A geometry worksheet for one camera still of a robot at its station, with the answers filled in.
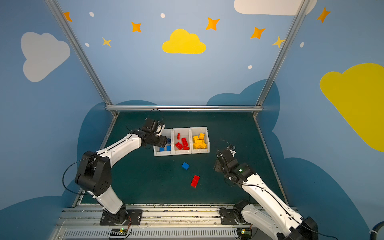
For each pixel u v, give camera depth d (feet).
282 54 2.82
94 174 1.52
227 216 2.45
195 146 3.21
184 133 3.44
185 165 3.02
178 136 3.42
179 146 3.31
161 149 3.26
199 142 3.23
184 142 3.35
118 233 2.40
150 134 2.34
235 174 1.76
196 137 3.34
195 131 3.47
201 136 3.41
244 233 2.40
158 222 2.41
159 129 2.57
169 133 3.32
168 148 3.08
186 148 3.31
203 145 3.24
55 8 2.27
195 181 2.82
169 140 3.14
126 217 2.40
